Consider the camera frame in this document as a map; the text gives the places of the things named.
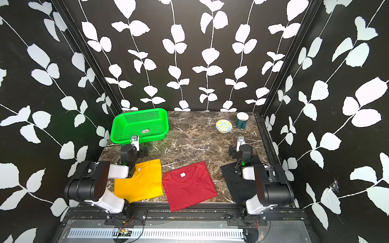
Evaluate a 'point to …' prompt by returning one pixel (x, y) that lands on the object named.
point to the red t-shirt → (188, 186)
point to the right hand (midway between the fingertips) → (239, 141)
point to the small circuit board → (124, 232)
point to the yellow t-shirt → (146, 183)
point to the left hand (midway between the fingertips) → (139, 141)
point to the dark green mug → (241, 120)
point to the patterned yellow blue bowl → (223, 126)
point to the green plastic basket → (148, 124)
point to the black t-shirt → (240, 189)
